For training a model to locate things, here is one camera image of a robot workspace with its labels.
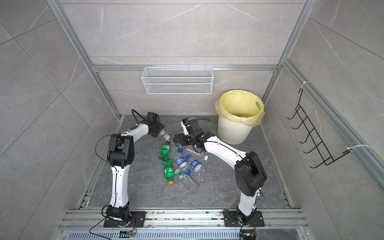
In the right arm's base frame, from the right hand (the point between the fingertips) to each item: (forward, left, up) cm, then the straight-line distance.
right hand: (180, 137), depth 87 cm
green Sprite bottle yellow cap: (-17, +7, -9) cm, 20 cm away
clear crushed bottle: (-2, -6, -13) cm, 14 cm away
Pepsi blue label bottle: (-13, -8, -11) cm, 19 cm away
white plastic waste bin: (+4, -32, -3) cm, 33 cm away
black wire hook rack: (-18, -65, +14) cm, 69 cm away
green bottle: (-1, +11, -13) cm, 17 cm away
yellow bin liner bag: (+23, -41, +2) cm, 48 cm away
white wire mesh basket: (+38, +2, +14) cm, 41 cm away
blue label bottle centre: (-11, 0, -10) cm, 15 cm away
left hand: (+21, +16, -11) cm, 28 cm away
